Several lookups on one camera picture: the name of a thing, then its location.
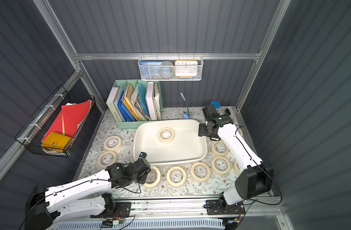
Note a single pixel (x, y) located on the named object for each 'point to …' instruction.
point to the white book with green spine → (110, 103)
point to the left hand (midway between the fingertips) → (144, 174)
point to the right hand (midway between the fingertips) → (210, 132)
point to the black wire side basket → (55, 144)
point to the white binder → (150, 101)
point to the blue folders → (125, 112)
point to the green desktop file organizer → (133, 125)
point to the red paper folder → (71, 115)
